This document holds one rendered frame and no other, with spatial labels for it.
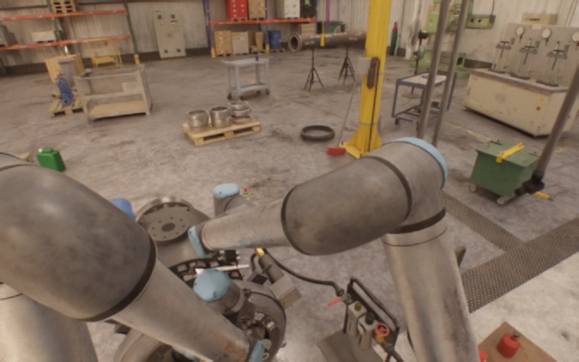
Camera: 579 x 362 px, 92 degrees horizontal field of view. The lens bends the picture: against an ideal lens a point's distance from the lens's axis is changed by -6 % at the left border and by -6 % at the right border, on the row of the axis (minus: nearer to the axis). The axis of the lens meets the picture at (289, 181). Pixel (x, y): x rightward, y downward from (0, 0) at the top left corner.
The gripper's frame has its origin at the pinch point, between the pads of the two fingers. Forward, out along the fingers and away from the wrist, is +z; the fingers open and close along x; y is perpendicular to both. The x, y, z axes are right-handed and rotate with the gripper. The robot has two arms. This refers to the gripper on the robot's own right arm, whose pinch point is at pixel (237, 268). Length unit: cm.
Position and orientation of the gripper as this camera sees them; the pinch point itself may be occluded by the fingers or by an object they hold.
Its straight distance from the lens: 124.5
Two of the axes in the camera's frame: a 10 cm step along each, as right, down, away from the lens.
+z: -0.5, 8.8, 4.7
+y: -9.7, 0.7, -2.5
